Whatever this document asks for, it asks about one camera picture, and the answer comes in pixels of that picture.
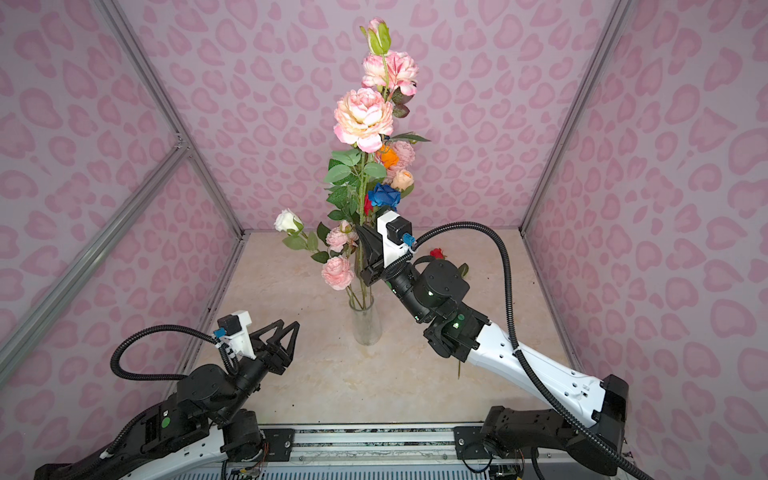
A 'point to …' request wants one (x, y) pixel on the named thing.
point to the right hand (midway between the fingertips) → (357, 224)
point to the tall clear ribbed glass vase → (367, 324)
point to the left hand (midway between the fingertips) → (291, 322)
